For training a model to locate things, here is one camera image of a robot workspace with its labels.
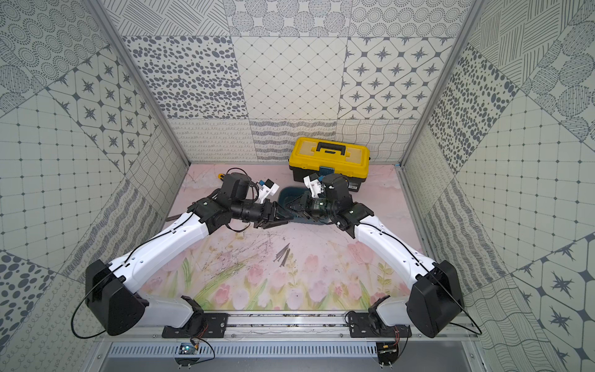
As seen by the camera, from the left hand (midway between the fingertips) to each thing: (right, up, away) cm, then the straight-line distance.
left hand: (291, 214), depth 68 cm
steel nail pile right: (-6, -18, +22) cm, 29 cm away
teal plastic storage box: (-1, +5, +3) cm, 6 cm away
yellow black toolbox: (+7, +22, +33) cm, 40 cm away
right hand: (-2, +1, +5) cm, 5 cm away
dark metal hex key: (-55, -6, +32) cm, 64 cm away
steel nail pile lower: (-4, -22, +20) cm, 30 cm away
